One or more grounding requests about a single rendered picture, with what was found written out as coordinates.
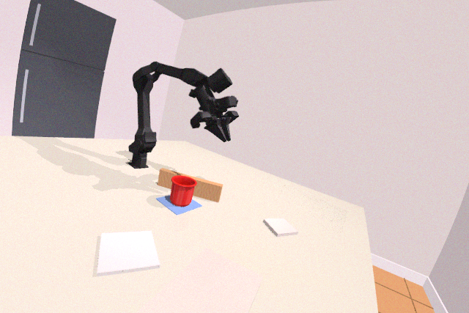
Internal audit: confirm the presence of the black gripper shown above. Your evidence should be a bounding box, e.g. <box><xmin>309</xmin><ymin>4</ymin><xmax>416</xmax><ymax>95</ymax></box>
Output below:
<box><xmin>191</xmin><ymin>96</ymin><xmax>239</xmax><ymax>142</ymax></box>

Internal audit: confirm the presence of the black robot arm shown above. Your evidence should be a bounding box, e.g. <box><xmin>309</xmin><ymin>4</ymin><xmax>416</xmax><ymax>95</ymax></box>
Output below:
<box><xmin>128</xmin><ymin>62</ymin><xmax>238</xmax><ymax>169</ymax></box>

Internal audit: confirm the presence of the red plastic cup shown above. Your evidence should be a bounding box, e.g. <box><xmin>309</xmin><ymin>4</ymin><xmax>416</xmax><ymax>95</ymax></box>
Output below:
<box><xmin>170</xmin><ymin>176</ymin><xmax>197</xmax><ymax>207</ymax></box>

